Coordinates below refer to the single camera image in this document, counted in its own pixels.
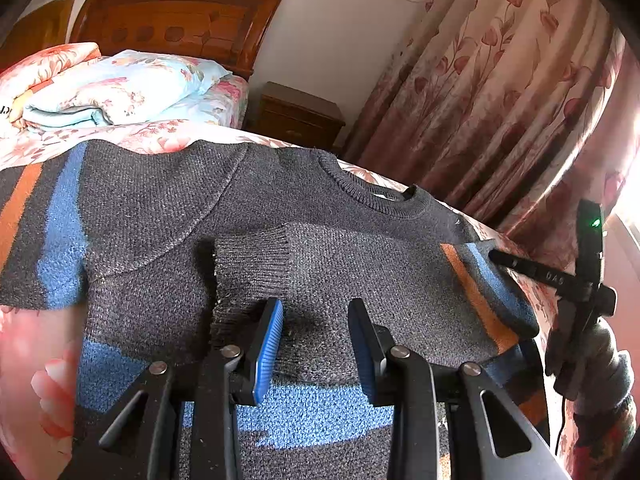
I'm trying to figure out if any dark striped knit sweater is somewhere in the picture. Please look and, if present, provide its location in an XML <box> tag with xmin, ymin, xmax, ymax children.
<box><xmin>1</xmin><ymin>140</ymin><xmax>549</xmax><ymax>479</ymax></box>

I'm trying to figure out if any right gloved hand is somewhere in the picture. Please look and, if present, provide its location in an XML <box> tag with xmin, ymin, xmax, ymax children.
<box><xmin>574</xmin><ymin>318</ymin><xmax>636</xmax><ymax>448</ymax></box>

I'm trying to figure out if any window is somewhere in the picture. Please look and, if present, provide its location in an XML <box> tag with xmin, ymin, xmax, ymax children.
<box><xmin>604</xmin><ymin>165</ymin><xmax>639</xmax><ymax>269</ymax></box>

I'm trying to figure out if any pink floral bed quilt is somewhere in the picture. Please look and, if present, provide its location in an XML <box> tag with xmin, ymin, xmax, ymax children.
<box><xmin>0</xmin><ymin>74</ymin><xmax>576</xmax><ymax>480</ymax></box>

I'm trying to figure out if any pink floral curtain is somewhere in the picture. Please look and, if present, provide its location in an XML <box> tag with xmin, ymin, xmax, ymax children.
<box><xmin>344</xmin><ymin>0</ymin><xmax>639</xmax><ymax>268</ymax></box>

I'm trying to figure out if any dark wooden nightstand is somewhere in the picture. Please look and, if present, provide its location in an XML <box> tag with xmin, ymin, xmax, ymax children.
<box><xmin>252</xmin><ymin>81</ymin><xmax>345</xmax><ymax>152</ymax></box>

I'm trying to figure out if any light blue floral pillow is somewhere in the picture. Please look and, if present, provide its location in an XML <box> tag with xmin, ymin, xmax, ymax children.
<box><xmin>22</xmin><ymin>50</ymin><xmax>231</xmax><ymax>128</ymax></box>

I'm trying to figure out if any pink floral pillow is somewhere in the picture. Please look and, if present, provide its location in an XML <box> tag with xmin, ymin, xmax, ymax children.
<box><xmin>1</xmin><ymin>42</ymin><xmax>101</xmax><ymax>122</ymax></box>

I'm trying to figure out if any small wooden headboard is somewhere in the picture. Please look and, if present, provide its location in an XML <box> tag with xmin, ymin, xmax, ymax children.
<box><xmin>0</xmin><ymin>0</ymin><xmax>75</xmax><ymax>72</ymax></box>

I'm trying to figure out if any large wooden headboard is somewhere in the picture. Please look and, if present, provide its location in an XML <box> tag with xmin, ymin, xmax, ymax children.
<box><xmin>70</xmin><ymin>0</ymin><xmax>282</xmax><ymax>79</ymax></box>

